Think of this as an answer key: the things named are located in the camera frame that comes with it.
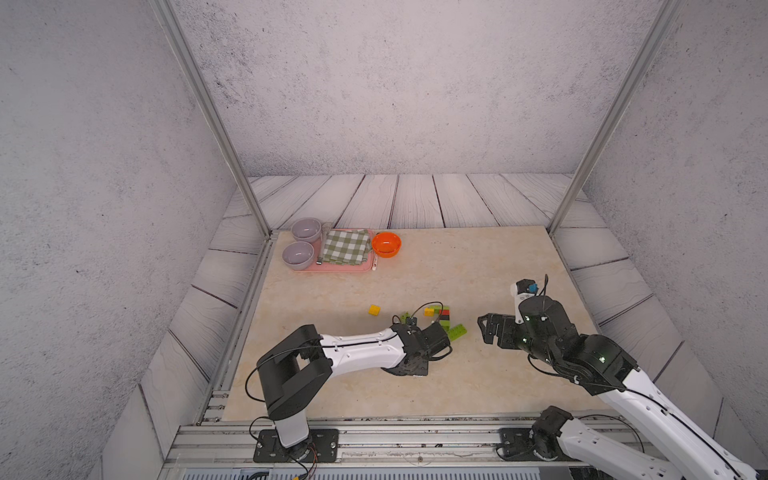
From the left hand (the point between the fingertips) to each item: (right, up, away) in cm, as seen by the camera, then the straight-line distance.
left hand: (420, 372), depth 83 cm
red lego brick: (+9, +14, +13) cm, 21 cm away
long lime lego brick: (+7, +15, +15) cm, 22 cm away
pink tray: (-34, +28, +28) cm, 52 cm away
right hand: (+17, +17, -12) cm, 27 cm away
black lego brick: (+8, +13, +11) cm, 19 cm away
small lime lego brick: (-4, +13, +10) cm, 17 cm away
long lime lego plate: (+12, +8, +10) cm, 17 cm away
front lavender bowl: (-42, +32, +26) cm, 59 cm away
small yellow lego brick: (-14, +14, +15) cm, 25 cm away
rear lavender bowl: (-41, +42, +36) cm, 69 cm away
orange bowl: (-10, +36, +29) cm, 47 cm away
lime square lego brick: (+8, +11, +10) cm, 17 cm away
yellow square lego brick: (+4, +14, +13) cm, 19 cm away
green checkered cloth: (-25, +35, +32) cm, 53 cm away
